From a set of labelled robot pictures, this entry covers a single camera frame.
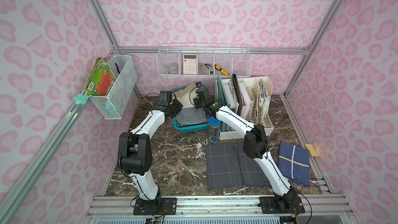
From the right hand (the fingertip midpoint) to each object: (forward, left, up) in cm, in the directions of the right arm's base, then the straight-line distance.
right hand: (196, 96), depth 97 cm
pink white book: (-15, -26, +12) cm, 32 cm away
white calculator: (+14, +4, +14) cm, 20 cm away
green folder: (-13, -15, +13) cm, 24 cm away
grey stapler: (+14, -6, +11) cm, 19 cm away
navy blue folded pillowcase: (-34, -55, -17) cm, 67 cm away
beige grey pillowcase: (-11, +5, -3) cm, 12 cm away
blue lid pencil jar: (-22, -11, -2) cm, 25 cm away
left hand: (-5, +9, 0) cm, 11 cm away
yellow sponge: (-25, -71, -22) cm, 78 cm away
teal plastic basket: (-17, +7, -12) cm, 22 cm away
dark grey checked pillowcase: (-37, -16, -16) cm, 43 cm away
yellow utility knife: (+15, -13, +10) cm, 23 cm away
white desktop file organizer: (-8, -31, +5) cm, 32 cm away
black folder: (-4, -23, +12) cm, 26 cm away
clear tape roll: (+13, +15, +10) cm, 22 cm away
